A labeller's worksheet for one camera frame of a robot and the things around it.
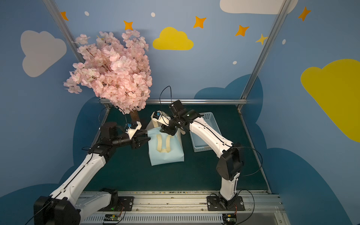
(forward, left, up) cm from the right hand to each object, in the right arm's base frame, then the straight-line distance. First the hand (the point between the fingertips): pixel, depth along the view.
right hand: (165, 125), depth 81 cm
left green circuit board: (-44, +24, -23) cm, 55 cm away
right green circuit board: (-40, -38, -25) cm, 60 cm away
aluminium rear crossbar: (+41, -19, -17) cm, 49 cm away
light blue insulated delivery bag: (-11, 0, -7) cm, 13 cm away
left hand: (-6, +9, +1) cm, 11 cm away
